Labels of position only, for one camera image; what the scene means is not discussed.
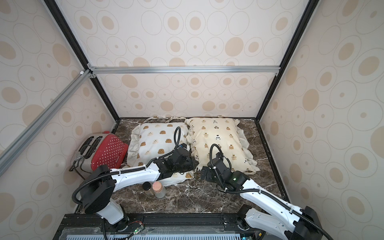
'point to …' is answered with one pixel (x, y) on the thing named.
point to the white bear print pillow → (150, 141)
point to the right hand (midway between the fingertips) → (212, 171)
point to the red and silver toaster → (93, 150)
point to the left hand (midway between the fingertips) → (205, 164)
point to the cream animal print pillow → (207, 136)
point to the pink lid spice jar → (159, 190)
